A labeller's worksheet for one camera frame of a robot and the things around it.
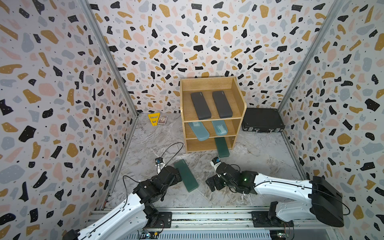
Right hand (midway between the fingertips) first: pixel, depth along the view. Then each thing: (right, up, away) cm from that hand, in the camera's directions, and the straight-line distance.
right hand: (209, 179), depth 80 cm
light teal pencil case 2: (+7, +28, +10) cm, 30 cm away
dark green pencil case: (-11, -3, +5) cm, 13 cm away
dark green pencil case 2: (+9, +15, +17) cm, 25 cm away
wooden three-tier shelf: (+2, +39, +2) cm, 39 cm away
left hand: (-19, +3, 0) cm, 19 cm away
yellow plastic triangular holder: (-42, +35, +38) cm, 66 cm away
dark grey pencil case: (-4, +37, 0) cm, 37 cm away
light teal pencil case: (-5, +25, +8) cm, 27 cm away
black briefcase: (+43, +34, +42) cm, 69 cm away
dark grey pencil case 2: (+8, +39, +1) cm, 40 cm away
